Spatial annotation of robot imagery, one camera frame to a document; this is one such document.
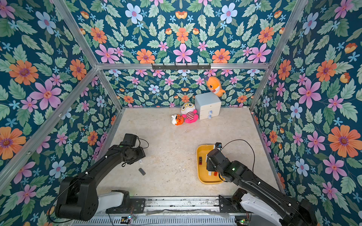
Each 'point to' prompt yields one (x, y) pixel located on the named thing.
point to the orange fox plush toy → (213, 84)
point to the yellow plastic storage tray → (205, 176)
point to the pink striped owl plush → (188, 112)
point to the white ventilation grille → (154, 221)
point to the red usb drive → (215, 173)
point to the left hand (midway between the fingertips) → (143, 153)
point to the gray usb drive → (142, 172)
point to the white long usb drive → (209, 173)
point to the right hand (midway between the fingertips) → (209, 161)
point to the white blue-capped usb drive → (140, 162)
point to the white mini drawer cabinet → (208, 105)
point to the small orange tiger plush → (177, 119)
